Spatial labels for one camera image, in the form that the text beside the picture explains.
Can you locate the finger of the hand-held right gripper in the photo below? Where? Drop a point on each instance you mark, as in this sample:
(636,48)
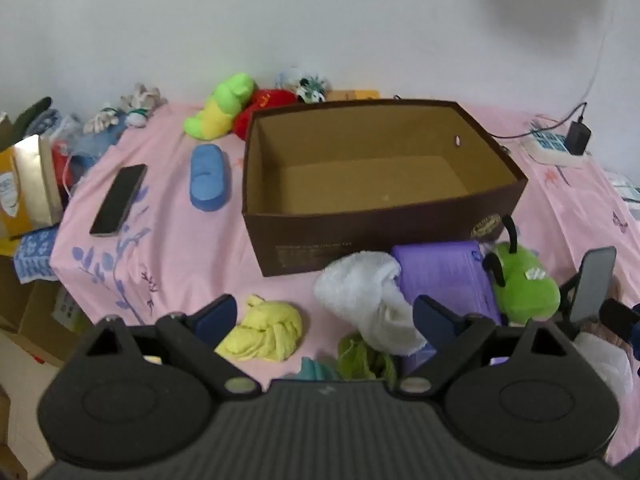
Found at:
(620,317)

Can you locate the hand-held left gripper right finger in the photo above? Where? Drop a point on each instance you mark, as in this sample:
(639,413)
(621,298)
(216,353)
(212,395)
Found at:
(434,321)

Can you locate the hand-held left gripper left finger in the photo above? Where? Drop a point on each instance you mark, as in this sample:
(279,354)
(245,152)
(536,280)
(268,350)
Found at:
(217,316)

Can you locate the white thin cloth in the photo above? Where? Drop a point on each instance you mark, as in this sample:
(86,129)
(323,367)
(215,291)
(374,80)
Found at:
(602,360)

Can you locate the yellow cloth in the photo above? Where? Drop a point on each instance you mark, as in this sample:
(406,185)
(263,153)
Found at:
(265,330)

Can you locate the white towel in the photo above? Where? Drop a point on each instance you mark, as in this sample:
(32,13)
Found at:
(360,285)

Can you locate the teal cloth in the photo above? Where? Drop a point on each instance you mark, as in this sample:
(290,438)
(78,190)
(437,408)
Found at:
(315,369)

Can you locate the brown cardboard box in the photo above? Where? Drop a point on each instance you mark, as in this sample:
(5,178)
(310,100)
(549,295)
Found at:
(360,230)

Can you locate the purple tissue packet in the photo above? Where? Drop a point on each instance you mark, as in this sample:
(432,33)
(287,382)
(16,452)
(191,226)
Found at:
(445,272)

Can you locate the small green cloth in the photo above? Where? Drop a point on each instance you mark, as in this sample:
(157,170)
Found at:
(362,357)

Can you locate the green bug plush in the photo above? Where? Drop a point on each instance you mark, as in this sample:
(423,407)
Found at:
(525,290)

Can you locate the checked cloth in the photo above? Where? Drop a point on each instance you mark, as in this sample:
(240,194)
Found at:
(625,190)

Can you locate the blue plush slipper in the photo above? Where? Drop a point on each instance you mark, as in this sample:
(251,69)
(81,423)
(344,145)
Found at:
(210,180)

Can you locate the black smartphone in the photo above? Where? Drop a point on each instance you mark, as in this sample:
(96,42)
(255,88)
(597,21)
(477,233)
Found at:
(119,199)

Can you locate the white power strip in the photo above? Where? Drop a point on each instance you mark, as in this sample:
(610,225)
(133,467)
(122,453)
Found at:
(547,147)

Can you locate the black charger adapter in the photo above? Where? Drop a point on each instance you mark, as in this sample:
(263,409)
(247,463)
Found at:
(578,136)

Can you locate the plain cardboard box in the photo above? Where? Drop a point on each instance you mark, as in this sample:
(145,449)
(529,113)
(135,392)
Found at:
(30,310)

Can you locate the blue patterned cloth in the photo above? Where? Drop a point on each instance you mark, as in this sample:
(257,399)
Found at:
(36,255)

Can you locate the blue cloth bag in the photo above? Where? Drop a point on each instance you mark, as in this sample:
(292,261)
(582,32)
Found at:
(95,147)

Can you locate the green caterpillar plush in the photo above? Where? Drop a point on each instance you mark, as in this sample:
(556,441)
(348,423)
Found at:
(220,107)

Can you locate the red plush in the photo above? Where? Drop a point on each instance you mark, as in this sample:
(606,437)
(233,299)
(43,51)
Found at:
(265,100)

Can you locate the grey bunny plush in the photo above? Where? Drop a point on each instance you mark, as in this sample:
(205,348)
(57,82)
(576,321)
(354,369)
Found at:
(142,102)

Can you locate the yellow tissue box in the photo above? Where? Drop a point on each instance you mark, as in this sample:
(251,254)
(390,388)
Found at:
(20,185)

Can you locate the orange box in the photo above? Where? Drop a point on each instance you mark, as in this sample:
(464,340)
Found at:
(352,94)

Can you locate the small green white plush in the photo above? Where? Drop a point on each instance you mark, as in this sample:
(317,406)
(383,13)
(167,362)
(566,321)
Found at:
(311,89)

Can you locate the light blue plush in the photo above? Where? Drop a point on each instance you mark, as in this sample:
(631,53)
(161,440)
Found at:
(287,78)

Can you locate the dark cloth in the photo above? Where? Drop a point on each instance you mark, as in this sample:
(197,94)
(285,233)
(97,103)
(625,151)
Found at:
(30,115)

